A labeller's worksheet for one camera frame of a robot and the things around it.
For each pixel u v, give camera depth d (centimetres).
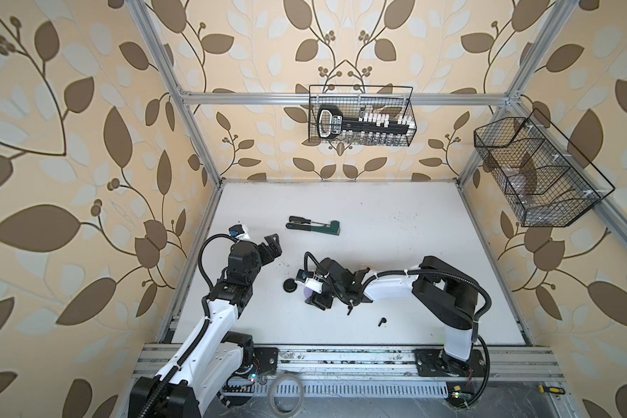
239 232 71
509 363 75
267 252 74
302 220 106
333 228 104
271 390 67
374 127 83
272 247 75
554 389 70
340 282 69
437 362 72
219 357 58
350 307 84
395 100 91
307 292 79
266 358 75
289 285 89
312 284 78
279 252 76
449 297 48
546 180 73
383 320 82
